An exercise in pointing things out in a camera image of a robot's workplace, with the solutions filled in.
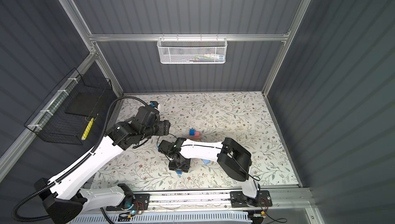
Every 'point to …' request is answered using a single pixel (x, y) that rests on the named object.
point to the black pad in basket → (85, 104)
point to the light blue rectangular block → (206, 161)
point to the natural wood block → (195, 138)
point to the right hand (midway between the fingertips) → (176, 172)
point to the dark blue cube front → (179, 172)
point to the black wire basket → (51, 123)
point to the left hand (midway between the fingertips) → (164, 124)
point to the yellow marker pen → (87, 129)
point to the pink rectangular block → (197, 134)
